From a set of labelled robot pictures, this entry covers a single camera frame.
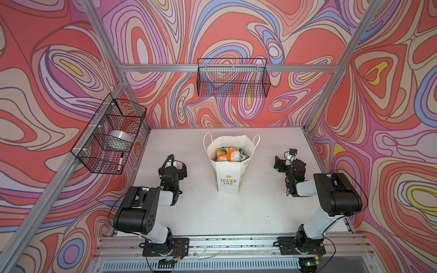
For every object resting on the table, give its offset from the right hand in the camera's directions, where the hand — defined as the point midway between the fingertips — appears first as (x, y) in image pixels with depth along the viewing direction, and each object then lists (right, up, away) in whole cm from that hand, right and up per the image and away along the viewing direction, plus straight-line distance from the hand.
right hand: (284, 159), depth 97 cm
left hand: (-62, -2, -4) cm, 63 cm away
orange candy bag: (-32, +4, -16) cm, 36 cm away
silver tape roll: (-81, +13, -24) cm, 85 cm away
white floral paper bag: (-33, -6, -19) cm, 39 cm away
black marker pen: (-81, +1, -25) cm, 84 cm away
